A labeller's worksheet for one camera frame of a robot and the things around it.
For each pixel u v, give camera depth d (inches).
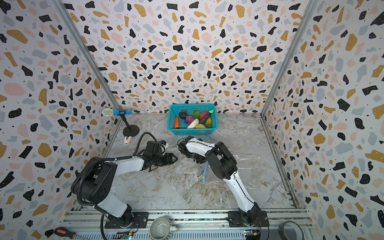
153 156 30.1
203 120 44.5
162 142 34.7
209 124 43.2
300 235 26.8
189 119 43.3
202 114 44.7
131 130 43.0
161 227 28.3
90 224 28.8
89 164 19.3
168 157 32.8
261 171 36.2
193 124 43.3
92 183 18.0
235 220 29.2
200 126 43.1
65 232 27.1
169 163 32.8
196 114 46.3
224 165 23.3
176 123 44.4
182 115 45.5
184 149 29.9
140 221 28.9
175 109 46.0
